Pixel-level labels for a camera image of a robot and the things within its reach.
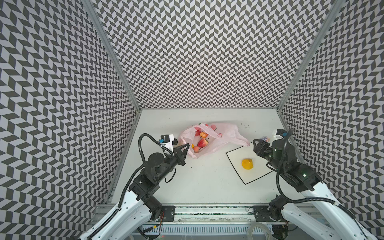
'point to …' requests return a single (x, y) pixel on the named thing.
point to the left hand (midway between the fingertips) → (189, 146)
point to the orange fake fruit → (196, 149)
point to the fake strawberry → (202, 143)
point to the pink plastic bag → (216, 134)
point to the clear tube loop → (267, 229)
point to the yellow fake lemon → (247, 164)
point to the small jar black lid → (175, 148)
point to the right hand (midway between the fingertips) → (256, 146)
